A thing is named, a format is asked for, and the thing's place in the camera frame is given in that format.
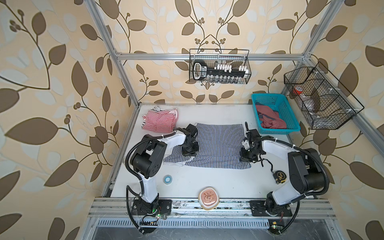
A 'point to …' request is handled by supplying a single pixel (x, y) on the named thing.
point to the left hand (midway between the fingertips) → (198, 153)
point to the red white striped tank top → (160, 121)
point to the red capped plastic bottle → (297, 90)
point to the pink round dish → (209, 198)
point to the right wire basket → (323, 108)
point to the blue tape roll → (167, 179)
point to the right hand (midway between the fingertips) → (241, 161)
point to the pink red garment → (269, 118)
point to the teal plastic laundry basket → (279, 102)
